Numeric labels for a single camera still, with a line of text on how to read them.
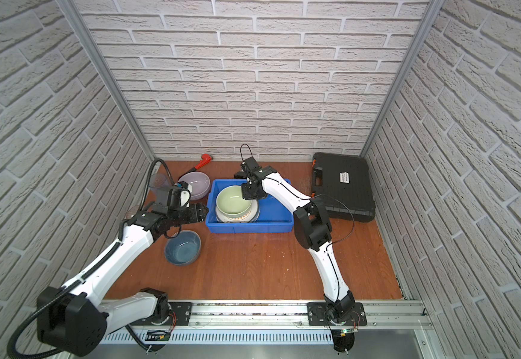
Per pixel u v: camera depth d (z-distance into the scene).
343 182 1.03
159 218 0.57
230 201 0.98
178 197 0.66
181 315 0.73
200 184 1.05
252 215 0.95
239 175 1.13
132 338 0.69
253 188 0.72
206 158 1.19
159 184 1.01
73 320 0.38
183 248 0.88
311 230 0.57
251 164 0.78
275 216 0.94
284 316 0.75
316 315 0.74
